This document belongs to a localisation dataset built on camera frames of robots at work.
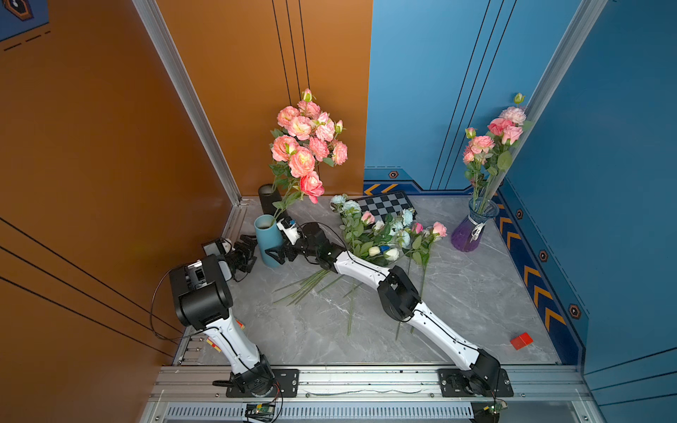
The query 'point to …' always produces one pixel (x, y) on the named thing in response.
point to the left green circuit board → (260, 411)
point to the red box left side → (212, 342)
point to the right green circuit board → (494, 408)
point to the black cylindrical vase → (269, 195)
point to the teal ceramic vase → (270, 237)
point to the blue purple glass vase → (467, 233)
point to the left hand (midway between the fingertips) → (261, 242)
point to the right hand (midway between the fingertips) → (274, 242)
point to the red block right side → (521, 341)
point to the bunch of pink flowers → (376, 237)
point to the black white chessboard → (379, 205)
